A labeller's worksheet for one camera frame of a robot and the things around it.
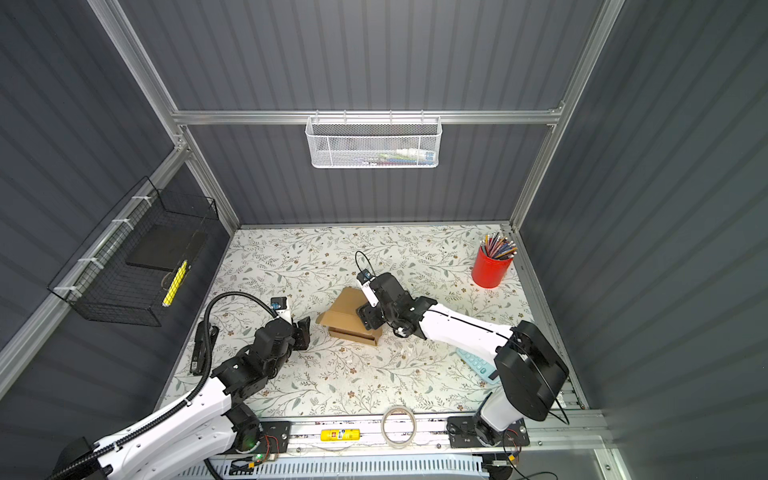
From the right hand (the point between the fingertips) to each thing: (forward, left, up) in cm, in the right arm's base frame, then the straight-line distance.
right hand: (370, 306), depth 84 cm
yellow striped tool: (-3, +46, +17) cm, 49 cm away
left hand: (-5, +18, +1) cm, 19 cm away
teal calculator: (-14, -32, -10) cm, 36 cm away
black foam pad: (+8, +53, +18) cm, 57 cm away
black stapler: (-12, +48, -6) cm, 50 cm away
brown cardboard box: (-4, +8, 0) cm, 9 cm away
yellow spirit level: (-30, +7, -9) cm, 32 cm away
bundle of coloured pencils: (+21, -41, +1) cm, 46 cm away
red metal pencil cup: (+15, -38, -5) cm, 42 cm away
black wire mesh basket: (-6, +57, +22) cm, 62 cm away
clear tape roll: (-28, -8, -13) cm, 32 cm away
